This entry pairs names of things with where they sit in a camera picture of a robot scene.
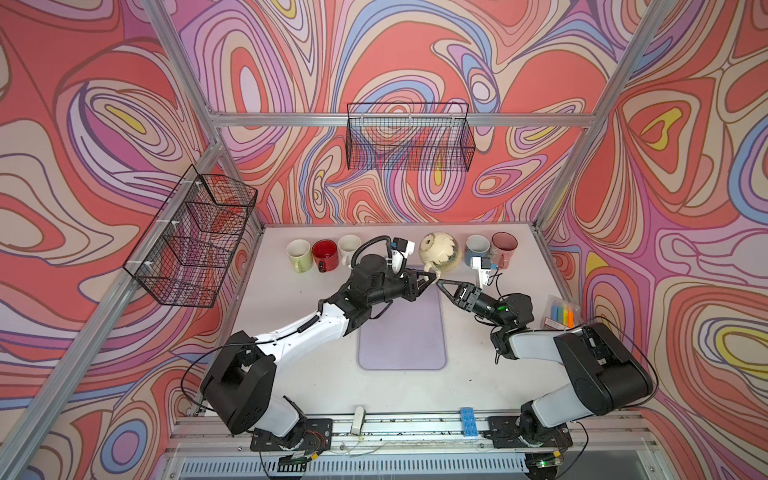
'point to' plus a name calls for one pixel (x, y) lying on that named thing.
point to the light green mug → (300, 254)
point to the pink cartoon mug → (504, 245)
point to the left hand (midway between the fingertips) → (437, 276)
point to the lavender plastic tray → (405, 335)
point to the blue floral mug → (477, 245)
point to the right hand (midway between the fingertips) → (438, 289)
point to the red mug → (326, 255)
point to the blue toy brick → (469, 423)
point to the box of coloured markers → (559, 313)
